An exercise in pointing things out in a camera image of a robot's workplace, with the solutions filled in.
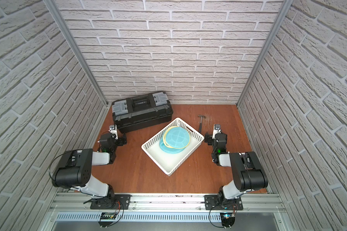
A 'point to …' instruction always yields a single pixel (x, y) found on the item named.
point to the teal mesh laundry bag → (174, 139)
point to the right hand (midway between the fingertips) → (216, 132)
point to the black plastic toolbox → (142, 111)
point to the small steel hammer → (200, 122)
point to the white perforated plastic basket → (168, 162)
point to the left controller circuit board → (106, 219)
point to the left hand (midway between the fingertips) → (118, 131)
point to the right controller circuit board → (227, 219)
